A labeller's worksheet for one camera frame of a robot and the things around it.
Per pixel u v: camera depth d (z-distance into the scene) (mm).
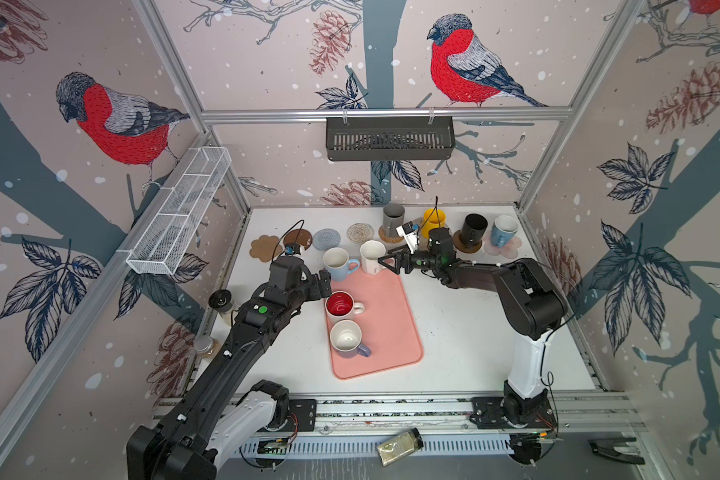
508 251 1067
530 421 701
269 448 718
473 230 1025
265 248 1076
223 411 452
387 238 1095
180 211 788
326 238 1113
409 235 856
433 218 1104
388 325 904
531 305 528
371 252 966
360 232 1138
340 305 899
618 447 696
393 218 1029
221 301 831
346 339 856
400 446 658
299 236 1129
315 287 695
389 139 1065
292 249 680
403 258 835
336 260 961
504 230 1008
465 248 1057
